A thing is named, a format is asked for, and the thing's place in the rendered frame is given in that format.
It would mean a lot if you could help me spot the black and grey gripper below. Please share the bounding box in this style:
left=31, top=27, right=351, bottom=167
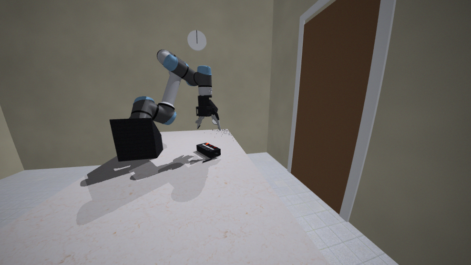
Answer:
left=195, top=95, right=221, bottom=131

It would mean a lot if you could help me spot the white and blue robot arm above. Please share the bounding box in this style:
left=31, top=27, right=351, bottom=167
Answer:
left=129, top=50, right=212, bottom=125

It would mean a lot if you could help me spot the black power strip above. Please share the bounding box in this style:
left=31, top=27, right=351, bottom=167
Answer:
left=196, top=143, right=221, bottom=163

